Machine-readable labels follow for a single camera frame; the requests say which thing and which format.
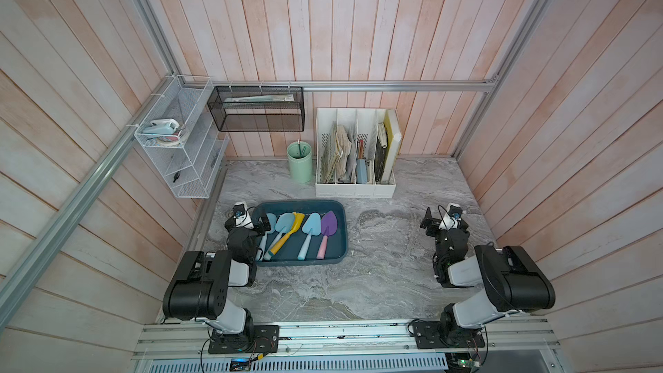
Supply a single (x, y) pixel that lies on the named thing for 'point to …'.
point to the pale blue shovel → (273, 223)
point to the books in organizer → (349, 161)
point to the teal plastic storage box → (337, 243)
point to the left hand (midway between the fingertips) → (252, 211)
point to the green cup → (299, 154)
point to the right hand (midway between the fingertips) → (442, 208)
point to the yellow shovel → (297, 223)
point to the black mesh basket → (258, 108)
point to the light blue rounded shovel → (284, 224)
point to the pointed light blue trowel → (312, 227)
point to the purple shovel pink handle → (329, 226)
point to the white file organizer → (361, 123)
